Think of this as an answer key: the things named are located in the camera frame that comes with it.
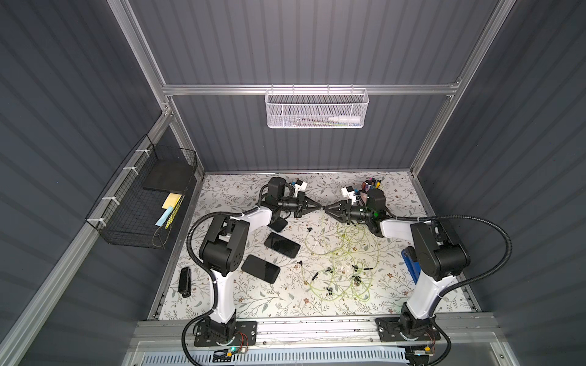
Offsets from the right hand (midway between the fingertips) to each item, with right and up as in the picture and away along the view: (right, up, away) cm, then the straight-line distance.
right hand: (329, 211), depth 86 cm
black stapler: (-53, -25, -6) cm, 59 cm away
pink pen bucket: (+13, +5, +2) cm, 15 cm away
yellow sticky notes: (-54, +4, -12) cm, 56 cm away
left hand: (-1, +1, -2) cm, 3 cm away
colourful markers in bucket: (+19, +11, +10) cm, 25 cm away
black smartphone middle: (-19, -15, +7) cm, 25 cm away
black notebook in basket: (-55, +13, -5) cm, 57 cm away
